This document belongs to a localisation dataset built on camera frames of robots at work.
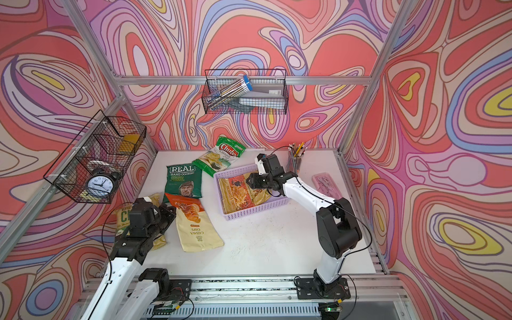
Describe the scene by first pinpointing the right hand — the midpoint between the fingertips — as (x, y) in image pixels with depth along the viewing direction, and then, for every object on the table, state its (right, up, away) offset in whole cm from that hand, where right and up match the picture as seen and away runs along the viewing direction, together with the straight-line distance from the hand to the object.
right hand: (252, 185), depth 89 cm
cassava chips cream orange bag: (-25, -17, -6) cm, 30 cm away
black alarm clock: (-52, +2, -21) cm, 56 cm away
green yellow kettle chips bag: (-55, -16, -5) cm, 57 cm away
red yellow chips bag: (-8, -6, +10) cm, 14 cm away
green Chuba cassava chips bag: (-20, +14, +26) cm, 36 cm away
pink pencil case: (+38, 0, +15) cm, 41 cm away
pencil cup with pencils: (+22, +16, +12) cm, 30 cm away
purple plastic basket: (+11, -9, +3) cm, 14 cm away
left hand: (-29, -7, -11) cm, 32 cm away
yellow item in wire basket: (-49, +18, -11) cm, 53 cm away
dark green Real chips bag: (-37, +1, +16) cm, 41 cm away
